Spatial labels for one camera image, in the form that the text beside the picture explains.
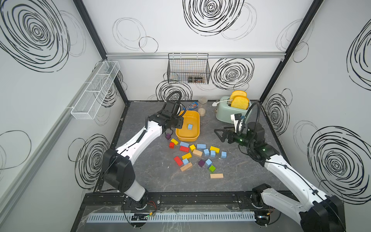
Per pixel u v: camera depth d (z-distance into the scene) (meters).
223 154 0.89
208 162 0.85
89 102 0.74
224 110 0.98
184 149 0.93
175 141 0.96
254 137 0.57
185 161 0.86
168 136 0.99
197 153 0.89
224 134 0.67
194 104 1.15
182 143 0.94
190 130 1.01
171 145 0.93
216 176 0.82
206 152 0.89
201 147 0.93
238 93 0.96
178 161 0.88
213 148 0.92
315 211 0.38
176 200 0.75
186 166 0.85
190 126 1.01
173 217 0.77
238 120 0.62
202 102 1.02
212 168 0.83
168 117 0.62
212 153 0.89
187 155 0.89
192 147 0.91
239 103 0.95
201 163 0.86
